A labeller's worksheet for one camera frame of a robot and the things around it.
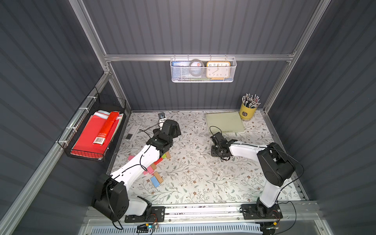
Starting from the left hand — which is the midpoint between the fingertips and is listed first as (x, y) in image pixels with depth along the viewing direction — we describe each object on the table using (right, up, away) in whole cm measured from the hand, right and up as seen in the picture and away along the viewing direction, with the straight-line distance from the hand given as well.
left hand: (170, 127), depth 82 cm
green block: (-6, -19, +11) cm, 23 cm away
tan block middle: (-11, -25, +8) cm, 28 cm away
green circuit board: (-10, -48, -12) cm, 51 cm away
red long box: (-31, -5, -13) cm, 34 cm away
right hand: (+27, -17, +13) cm, 35 cm away
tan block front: (-8, -29, +4) cm, 31 cm away
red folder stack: (-38, -8, -14) cm, 42 cm away
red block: (-9, -22, +9) cm, 25 cm away
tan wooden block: (-3, -18, +13) cm, 23 cm away
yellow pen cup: (+52, +14, +19) cm, 58 cm away
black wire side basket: (-40, +15, -3) cm, 43 cm away
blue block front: (-10, -31, +3) cm, 33 cm away
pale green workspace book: (+39, +4, +34) cm, 52 cm away
